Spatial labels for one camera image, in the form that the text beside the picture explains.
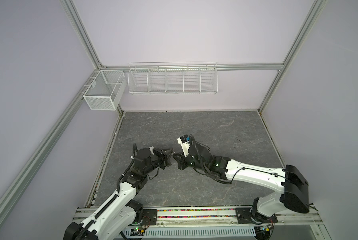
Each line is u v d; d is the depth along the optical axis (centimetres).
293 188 40
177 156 68
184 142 64
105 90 101
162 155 68
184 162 64
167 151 73
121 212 60
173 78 98
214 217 75
